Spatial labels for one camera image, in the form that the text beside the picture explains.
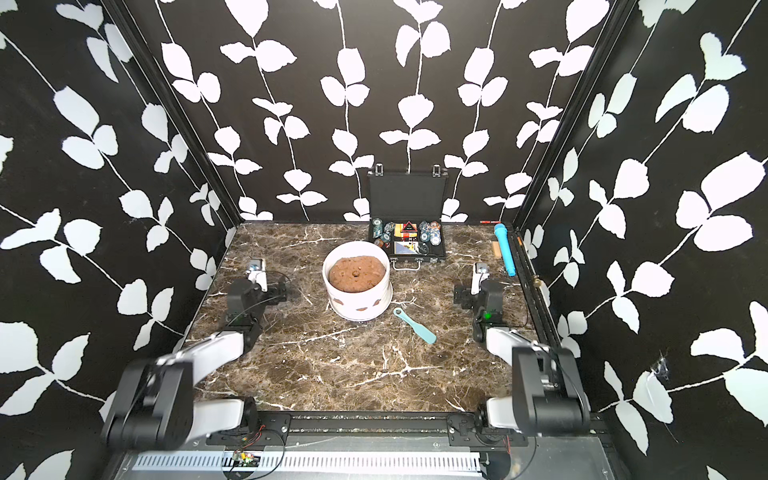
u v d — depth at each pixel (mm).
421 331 904
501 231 1145
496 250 1117
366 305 862
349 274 907
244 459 700
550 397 431
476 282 786
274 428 735
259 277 764
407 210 1136
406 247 1108
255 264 764
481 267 793
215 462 700
